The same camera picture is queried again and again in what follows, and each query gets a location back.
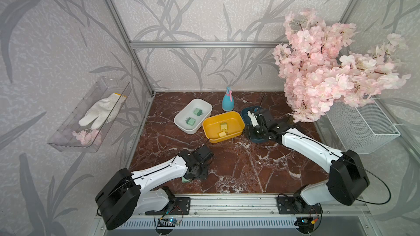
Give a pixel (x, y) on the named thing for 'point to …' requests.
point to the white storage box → (192, 117)
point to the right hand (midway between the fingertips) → (246, 129)
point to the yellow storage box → (235, 126)
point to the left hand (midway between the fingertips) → (203, 176)
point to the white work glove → (103, 111)
